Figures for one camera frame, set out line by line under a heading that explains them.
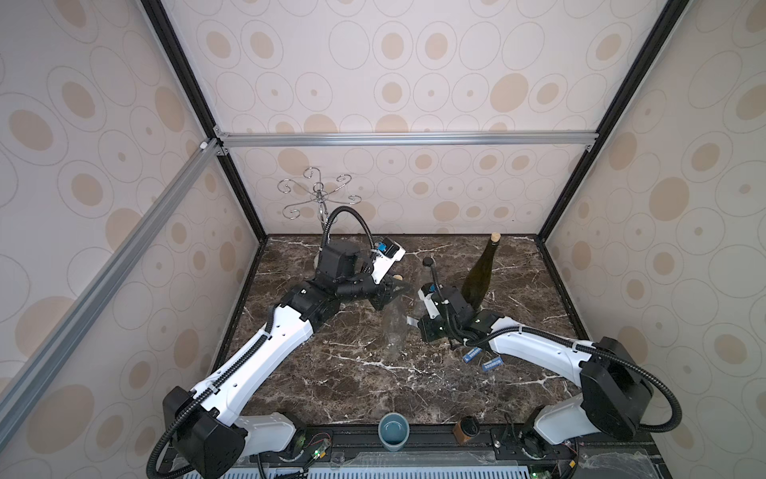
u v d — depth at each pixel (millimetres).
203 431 368
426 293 775
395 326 825
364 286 595
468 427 695
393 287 674
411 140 921
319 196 873
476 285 897
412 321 823
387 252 583
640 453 730
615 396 426
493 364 875
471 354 896
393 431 758
